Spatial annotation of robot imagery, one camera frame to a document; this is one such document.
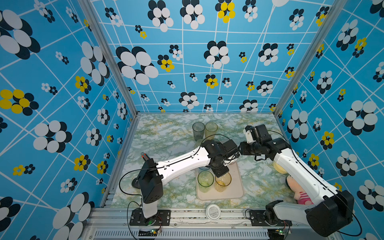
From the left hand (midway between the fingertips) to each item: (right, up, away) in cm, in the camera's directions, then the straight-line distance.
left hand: (222, 170), depth 75 cm
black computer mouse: (-38, -1, -15) cm, 41 cm away
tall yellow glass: (-2, +20, +35) cm, 41 cm away
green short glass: (-8, -7, +5) cm, 12 cm away
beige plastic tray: (+8, -14, +7) cm, 17 cm away
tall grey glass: (-12, +20, +18) cm, 29 cm away
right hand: (+12, +10, +6) cm, 17 cm away
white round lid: (-5, -19, -5) cm, 20 cm away
